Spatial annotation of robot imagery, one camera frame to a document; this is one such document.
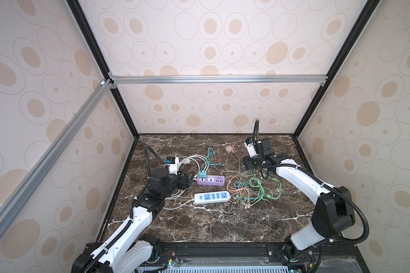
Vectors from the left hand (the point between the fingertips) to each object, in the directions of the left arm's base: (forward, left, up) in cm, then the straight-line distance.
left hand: (194, 171), depth 77 cm
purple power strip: (+5, -8, -18) cm, 21 cm away
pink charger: (+28, -20, -19) cm, 39 cm away
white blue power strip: (-5, -7, -18) cm, 20 cm away
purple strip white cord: (+19, +6, -18) cm, 27 cm away
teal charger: (+6, -3, -14) cm, 16 cm away
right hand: (+12, -28, -6) cm, 31 cm away
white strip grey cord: (-4, +11, -19) cm, 22 cm away
